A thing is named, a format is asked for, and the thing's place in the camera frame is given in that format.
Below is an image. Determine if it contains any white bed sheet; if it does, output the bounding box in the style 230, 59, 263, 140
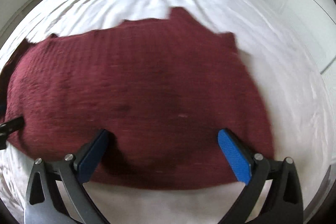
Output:
1, 0, 335, 216

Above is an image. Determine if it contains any dark red knitted sweater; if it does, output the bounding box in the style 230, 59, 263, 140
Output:
1, 7, 274, 190

